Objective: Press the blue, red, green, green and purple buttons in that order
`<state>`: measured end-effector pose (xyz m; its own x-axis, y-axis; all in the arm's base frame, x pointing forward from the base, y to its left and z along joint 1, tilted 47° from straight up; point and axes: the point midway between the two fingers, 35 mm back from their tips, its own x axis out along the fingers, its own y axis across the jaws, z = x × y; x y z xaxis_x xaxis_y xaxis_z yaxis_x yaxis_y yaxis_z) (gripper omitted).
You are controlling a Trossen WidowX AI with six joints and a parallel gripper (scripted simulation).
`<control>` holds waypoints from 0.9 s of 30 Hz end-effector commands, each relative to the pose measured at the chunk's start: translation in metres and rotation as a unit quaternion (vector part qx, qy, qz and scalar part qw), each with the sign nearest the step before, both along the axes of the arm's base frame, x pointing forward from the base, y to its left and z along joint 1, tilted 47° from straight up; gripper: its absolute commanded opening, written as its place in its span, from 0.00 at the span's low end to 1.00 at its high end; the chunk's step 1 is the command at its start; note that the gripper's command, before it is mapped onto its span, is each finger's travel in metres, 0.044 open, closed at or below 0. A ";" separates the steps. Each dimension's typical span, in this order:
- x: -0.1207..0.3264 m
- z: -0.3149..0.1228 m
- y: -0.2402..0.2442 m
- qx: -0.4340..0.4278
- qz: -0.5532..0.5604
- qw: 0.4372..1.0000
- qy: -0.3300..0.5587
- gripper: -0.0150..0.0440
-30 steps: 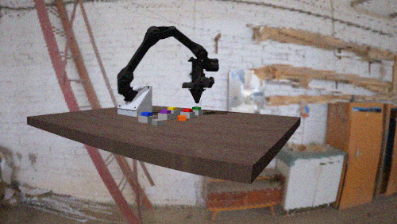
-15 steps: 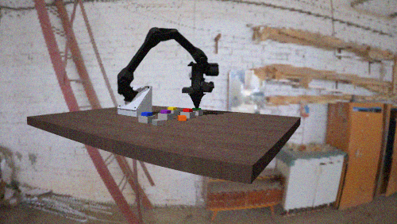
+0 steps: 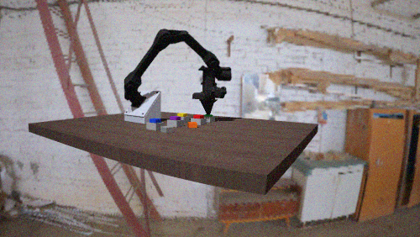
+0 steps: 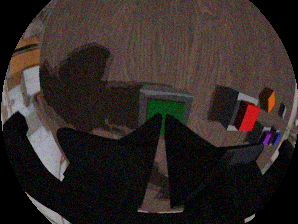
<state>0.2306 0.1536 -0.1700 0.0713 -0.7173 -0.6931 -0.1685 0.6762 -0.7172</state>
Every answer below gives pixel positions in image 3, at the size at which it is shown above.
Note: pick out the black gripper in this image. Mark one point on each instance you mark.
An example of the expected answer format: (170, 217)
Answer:
(206, 99)

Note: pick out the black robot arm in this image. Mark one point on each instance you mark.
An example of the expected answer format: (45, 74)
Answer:
(167, 37)

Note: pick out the blue button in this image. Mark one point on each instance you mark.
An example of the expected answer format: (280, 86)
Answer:
(155, 124)

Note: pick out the yellow button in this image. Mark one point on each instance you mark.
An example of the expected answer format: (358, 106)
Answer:
(184, 117)

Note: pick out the orange block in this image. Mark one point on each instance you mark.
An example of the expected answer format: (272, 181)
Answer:
(192, 124)

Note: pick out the green button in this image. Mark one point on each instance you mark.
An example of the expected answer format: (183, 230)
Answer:
(210, 118)

